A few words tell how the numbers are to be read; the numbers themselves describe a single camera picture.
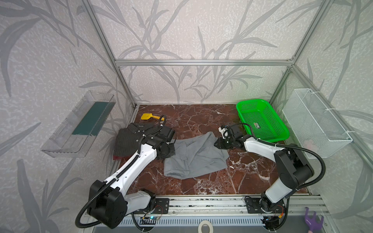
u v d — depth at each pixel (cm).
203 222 69
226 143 79
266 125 108
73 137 64
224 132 83
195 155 90
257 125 108
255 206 73
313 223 68
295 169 46
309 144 74
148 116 111
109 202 38
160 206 73
